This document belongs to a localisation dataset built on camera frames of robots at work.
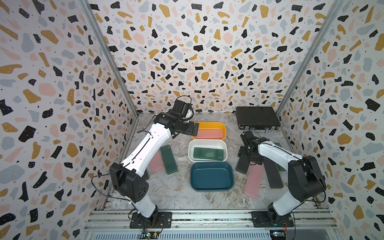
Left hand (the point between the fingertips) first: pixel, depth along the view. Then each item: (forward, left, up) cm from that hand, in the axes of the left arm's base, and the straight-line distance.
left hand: (191, 127), depth 79 cm
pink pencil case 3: (-19, -36, -26) cm, 48 cm away
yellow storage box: (+20, -14, -21) cm, 32 cm away
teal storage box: (-16, -11, -25) cm, 32 cm away
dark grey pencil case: (-10, -31, -25) cm, 41 cm away
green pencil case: (-1, -10, -25) cm, 27 cm away
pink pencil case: (+15, -12, -26) cm, 33 cm away
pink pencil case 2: (-9, +23, -24) cm, 35 cm away
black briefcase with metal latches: (+29, -50, -24) cm, 62 cm away
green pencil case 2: (-5, +16, -25) cm, 30 cm away
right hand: (-6, -34, -22) cm, 41 cm away
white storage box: (+3, -18, -21) cm, 28 cm away
